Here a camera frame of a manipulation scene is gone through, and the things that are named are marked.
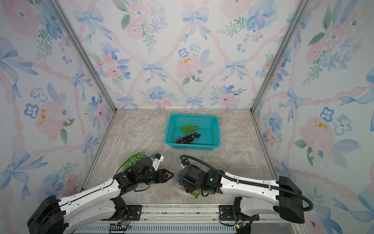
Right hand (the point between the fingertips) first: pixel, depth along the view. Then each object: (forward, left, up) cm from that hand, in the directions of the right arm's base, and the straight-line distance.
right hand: (181, 176), depth 76 cm
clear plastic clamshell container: (+11, +33, -2) cm, 35 cm away
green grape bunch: (+10, +30, -3) cm, 31 cm away
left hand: (+1, +4, -1) cm, 5 cm away
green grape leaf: (-8, -8, -2) cm, 11 cm away
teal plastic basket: (+38, -18, -9) cm, 43 cm away
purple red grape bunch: (+27, -3, -5) cm, 28 cm away
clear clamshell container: (-2, +1, -2) cm, 3 cm away
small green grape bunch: (+36, -3, -6) cm, 37 cm away
